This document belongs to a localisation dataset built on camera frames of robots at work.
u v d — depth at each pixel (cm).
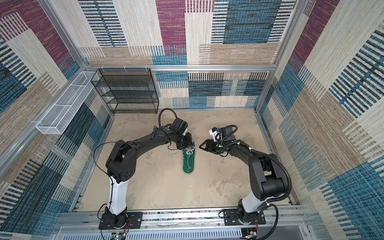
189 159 89
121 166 53
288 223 73
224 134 76
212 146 81
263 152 48
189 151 92
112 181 56
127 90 110
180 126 77
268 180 46
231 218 73
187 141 83
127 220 72
